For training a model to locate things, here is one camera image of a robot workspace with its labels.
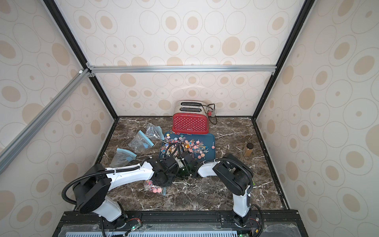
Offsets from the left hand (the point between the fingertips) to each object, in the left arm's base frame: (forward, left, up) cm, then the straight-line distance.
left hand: (172, 184), depth 84 cm
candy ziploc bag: (-2, +13, +1) cm, 13 cm away
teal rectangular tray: (+33, -21, -2) cm, 40 cm away
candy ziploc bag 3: (+35, +17, +5) cm, 39 cm away
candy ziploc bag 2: (+16, +34, -1) cm, 38 cm away
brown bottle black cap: (+20, -46, +5) cm, 51 cm away
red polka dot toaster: (+39, -10, +15) cm, 43 cm away
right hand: (+6, 0, -1) cm, 6 cm away
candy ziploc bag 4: (+30, +26, -1) cm, 39 cm away
